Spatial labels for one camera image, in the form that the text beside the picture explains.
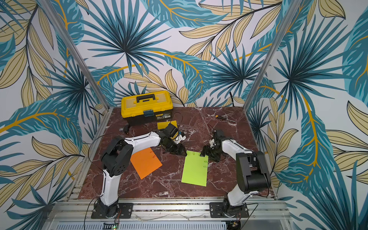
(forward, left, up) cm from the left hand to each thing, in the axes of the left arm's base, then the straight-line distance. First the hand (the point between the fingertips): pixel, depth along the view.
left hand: (183, 155), depth 89 cm
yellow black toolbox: (+28, +25, +11) cm, 40 cm away
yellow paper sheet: (+27, +16, -4) cm, 32 cm away
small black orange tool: (+35, -26, -2) cm, 44 cm away
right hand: (+1, -14, -3) cm, 15 cm away
